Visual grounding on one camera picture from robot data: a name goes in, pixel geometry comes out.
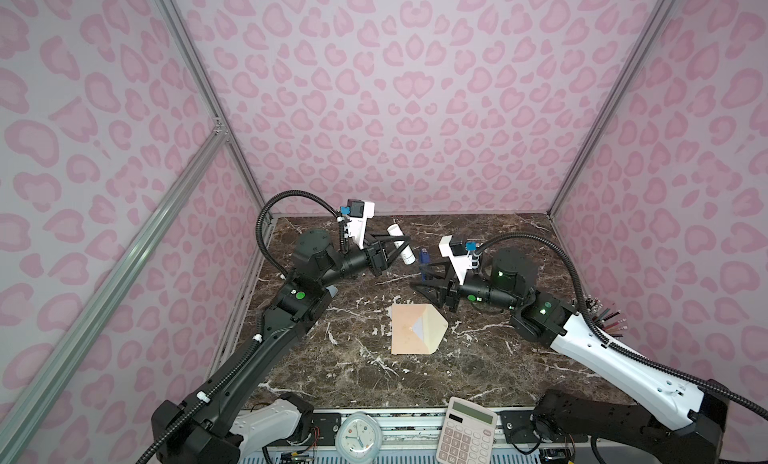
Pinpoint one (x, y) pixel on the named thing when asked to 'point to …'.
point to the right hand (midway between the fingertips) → (418, 275)
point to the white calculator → (468, 434)
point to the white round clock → (358, 438)
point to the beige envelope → (416, 329)
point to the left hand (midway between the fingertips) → (409, 236)
